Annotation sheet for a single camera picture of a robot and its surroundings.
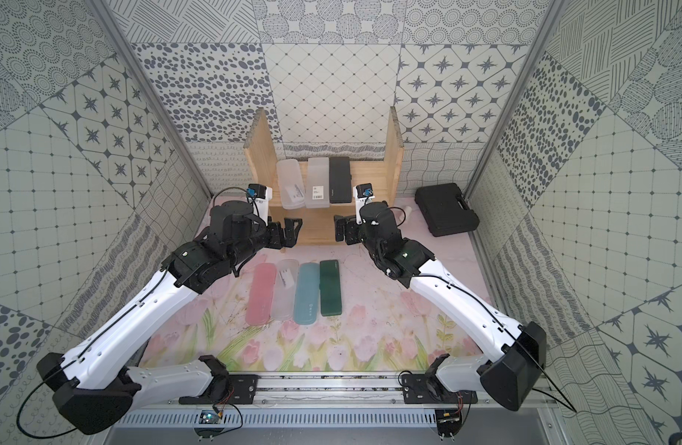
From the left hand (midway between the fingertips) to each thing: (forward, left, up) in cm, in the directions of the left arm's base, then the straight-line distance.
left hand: (284, 213), depth 68 cm
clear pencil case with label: (-3, +7, -36) cm, 36 cm away
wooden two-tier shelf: (-2, -8, -3) cm, 9 cm away
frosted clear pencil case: (+17, +2, -6) cm, 18 cm away
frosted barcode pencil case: (+18, -6, -6) cm, 20 cm away
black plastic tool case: (+32, -55, -33) cm, 72 cm away
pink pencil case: (-6, +13, -34) cm, 37 cm away
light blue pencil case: (-6, -1, -35) cm, 36 cm away
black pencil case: (+21, -12, -7) cm, 25 cm away
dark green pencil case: (-1, -9, -35) cm, 36 cm away
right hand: (+4, -17, -5) cm, 19 cm away
